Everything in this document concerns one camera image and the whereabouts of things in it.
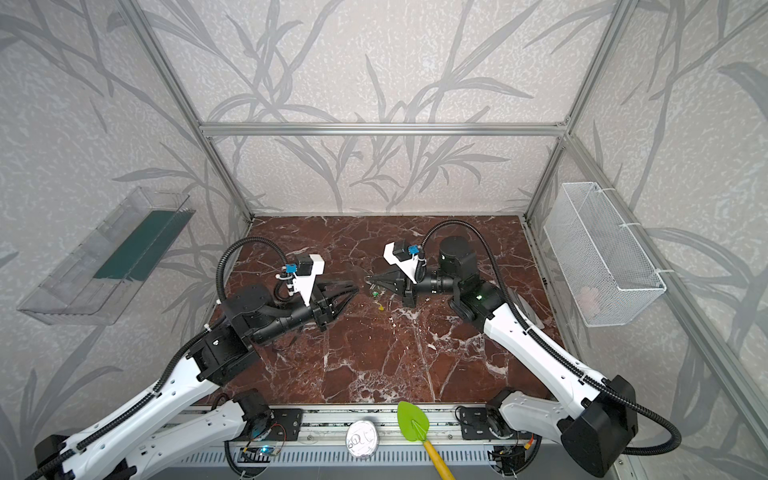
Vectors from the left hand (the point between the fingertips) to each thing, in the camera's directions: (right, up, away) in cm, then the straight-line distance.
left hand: (358, 282), depth 60 cm
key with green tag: (+3, -3, +7) cm, 8 cm away
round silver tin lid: (0, -37, +7) cm, 37 cm away
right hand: (+3, +2, +4) cm, 6 cm away
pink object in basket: (+55, -6, +13) cm, 57 cm away
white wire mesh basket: (+51, +3, +2) cm, 51 cm away
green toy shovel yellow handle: (+12, -37, +12) cm, 41 cm away
